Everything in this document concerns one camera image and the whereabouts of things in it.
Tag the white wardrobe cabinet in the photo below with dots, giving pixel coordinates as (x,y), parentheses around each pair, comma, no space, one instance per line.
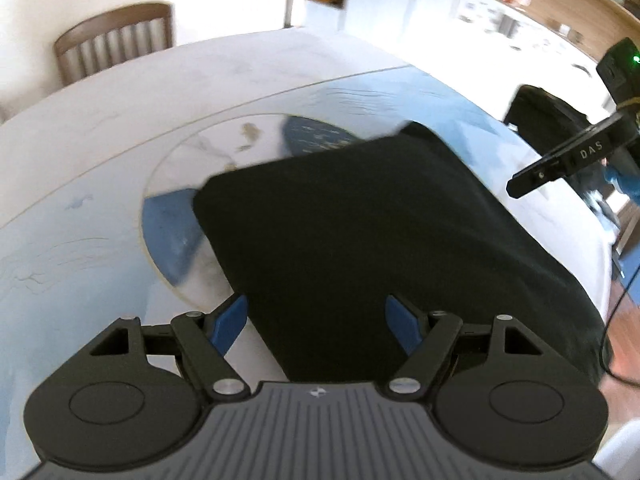
(380,0)

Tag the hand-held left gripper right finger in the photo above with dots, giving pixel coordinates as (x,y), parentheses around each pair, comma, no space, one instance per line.
(404,322)

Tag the wooden slat-back chair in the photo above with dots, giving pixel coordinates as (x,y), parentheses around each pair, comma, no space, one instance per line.
(110,17)

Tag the black long-sleeve shirt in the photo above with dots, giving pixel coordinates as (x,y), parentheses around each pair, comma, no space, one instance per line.
(375,235)

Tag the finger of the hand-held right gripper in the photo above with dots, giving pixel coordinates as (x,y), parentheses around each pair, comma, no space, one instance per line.
(575,156)

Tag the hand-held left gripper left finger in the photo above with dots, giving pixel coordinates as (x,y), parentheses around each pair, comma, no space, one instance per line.
(230,322)

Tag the white sticker-covered cabinet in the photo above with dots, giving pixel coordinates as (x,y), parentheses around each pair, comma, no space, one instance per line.
(520,35)

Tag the blue jeans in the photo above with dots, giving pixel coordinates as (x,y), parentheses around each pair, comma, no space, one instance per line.
(622,180)

